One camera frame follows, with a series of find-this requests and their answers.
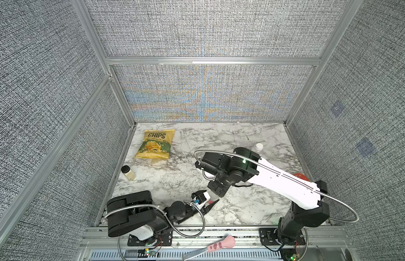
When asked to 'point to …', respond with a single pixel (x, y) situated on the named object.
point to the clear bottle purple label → (259, 152)
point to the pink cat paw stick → (228, 241)
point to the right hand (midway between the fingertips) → (215, 184)
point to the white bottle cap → (259, 146)
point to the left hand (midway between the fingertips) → (216, 192)
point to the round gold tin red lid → (299, 175)
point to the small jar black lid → (128, 173)
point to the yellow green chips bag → (156, 144)
